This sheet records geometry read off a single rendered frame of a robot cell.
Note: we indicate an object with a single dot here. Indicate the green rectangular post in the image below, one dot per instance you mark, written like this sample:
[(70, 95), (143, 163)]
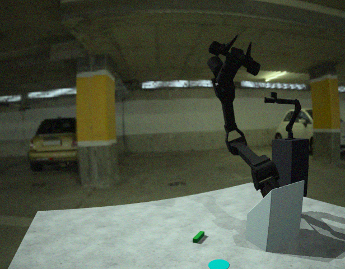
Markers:
[(198, 237)]

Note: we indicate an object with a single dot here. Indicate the cyan circle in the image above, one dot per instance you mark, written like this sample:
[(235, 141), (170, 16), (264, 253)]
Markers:
[(218, 264)]

